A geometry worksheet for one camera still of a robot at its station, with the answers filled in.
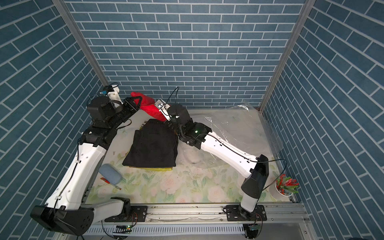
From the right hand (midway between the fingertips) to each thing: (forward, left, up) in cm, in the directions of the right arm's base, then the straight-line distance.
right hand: (175, 107), depth 70 cm
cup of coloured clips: (-22, -58, -29) cm, 68 cm away
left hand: (0, +12, +6) cm, 14 cm away
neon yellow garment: (-18, +12, -31) cm, 38 cm away
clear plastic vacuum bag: (+23, -42, -35) cm, 59 cm away
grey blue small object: (-22, +37, -33) cm, 54 cm away
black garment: (-7, +13, -23) cm, 27 cm away
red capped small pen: (-26, +37, -36) cm, 58 cm away
